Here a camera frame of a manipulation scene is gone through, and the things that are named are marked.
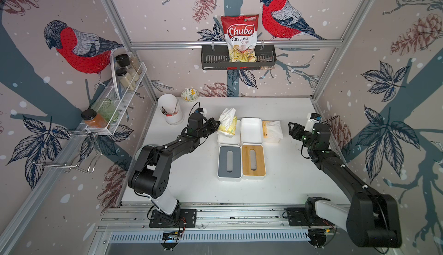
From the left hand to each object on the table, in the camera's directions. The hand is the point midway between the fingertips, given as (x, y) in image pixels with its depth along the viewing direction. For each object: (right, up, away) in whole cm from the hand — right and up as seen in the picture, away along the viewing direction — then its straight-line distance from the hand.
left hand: (224, 118), depth 90 cm
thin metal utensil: (-30, +4, +11) cm, 32 cm away
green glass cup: (-46, +5, -23) cm, 52 cm away
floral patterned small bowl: (-25, +16, +32) cm, 44 cm away
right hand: (+36, -2, -3) cm, 36 cm away
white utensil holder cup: (-33, +6, +13) cm, 36 cm away
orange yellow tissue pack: (+28, -8, +7) cm, 30 cm away
